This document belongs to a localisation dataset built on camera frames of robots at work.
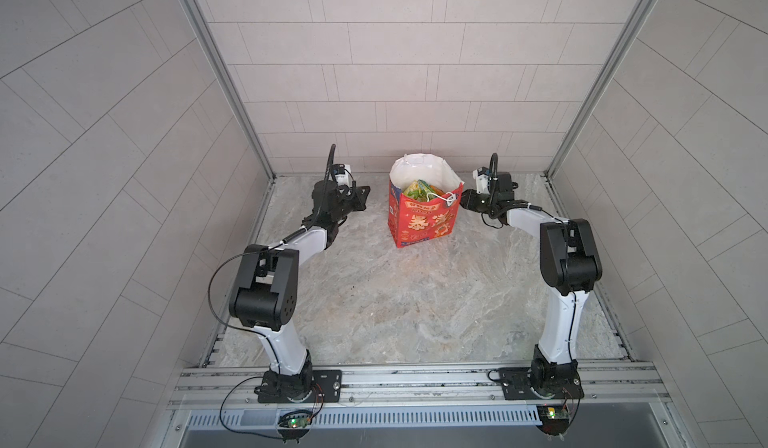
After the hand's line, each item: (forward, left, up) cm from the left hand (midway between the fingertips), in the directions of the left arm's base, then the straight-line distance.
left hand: (375, 182), depth 90 cm
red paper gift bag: (-11, -11, -4) cm, 16 cm away
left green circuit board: (-58, +15, -15) cm, 62 cm away
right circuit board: (-57, -44, -18) cm, 74 cm away
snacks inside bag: (+1, -15, -5) cm, 16 cm away
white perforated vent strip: (-56, -21, -18) cm, 63 cm away
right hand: (+4, -27, -11) cm, 30 cm away
